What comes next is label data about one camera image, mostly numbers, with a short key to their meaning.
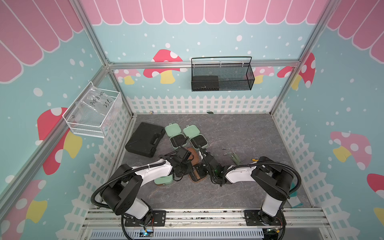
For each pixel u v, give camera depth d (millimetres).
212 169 703
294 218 757
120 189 451
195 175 874
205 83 854
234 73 831
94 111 712
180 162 698
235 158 956
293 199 804
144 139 997
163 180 848
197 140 1028
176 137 1055
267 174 529
